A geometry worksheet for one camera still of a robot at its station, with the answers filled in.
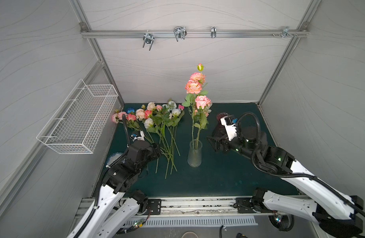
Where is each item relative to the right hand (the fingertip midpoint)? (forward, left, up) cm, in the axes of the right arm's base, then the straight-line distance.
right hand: (214, 133), depth 63 cm
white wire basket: (+3, +64, -1) cm, 64 cm away
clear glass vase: (+1, +8, -25) cm, 26 cm away
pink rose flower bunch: (+27, +35, -29) cm, 53 cm away
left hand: (-2, +29, -9) cm, 30 cm away
